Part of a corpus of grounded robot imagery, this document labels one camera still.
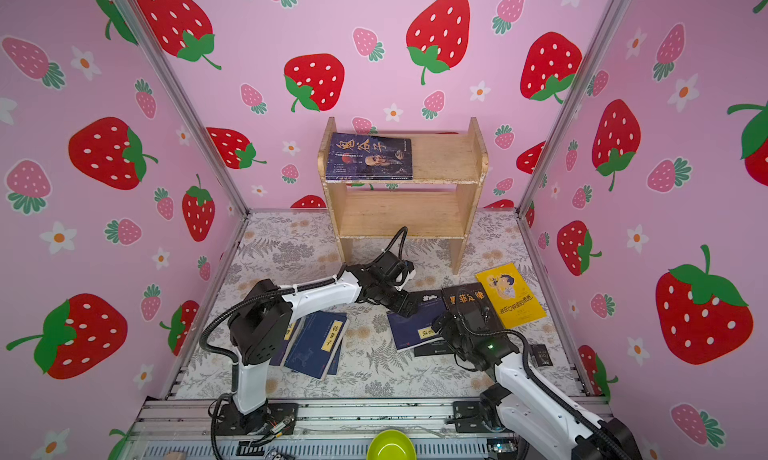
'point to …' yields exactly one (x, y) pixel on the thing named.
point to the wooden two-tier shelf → (379, 184)
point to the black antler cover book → (472, 302)
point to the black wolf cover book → (442, 347)
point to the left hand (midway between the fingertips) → (411, 304)
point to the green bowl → (392, 444)
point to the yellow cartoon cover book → (512, 299)
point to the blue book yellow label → (315, 343)
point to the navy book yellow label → (416, 329)
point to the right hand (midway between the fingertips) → (436, 329)
